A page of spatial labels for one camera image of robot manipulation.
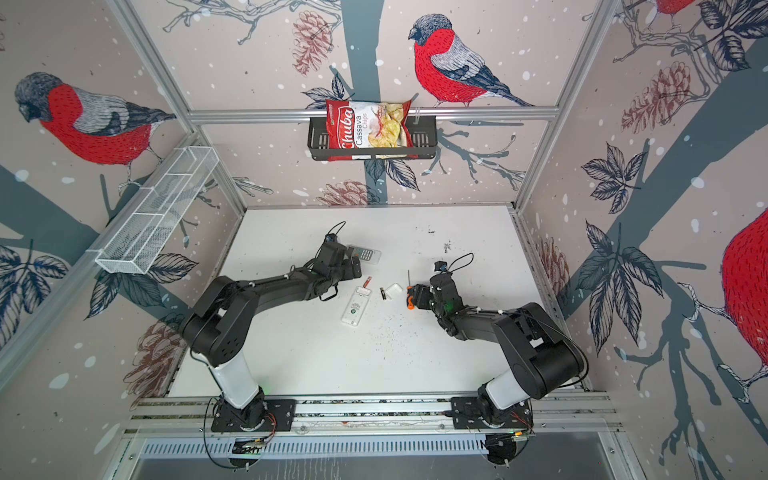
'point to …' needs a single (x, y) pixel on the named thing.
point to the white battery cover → (393, 290)
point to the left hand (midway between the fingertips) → (349, 262)
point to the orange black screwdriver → (410, 294)
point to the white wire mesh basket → (158, 205)
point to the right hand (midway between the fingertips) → (418, 293)
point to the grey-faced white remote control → (371, 256)
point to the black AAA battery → (383, 293)
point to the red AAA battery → (368, 280)
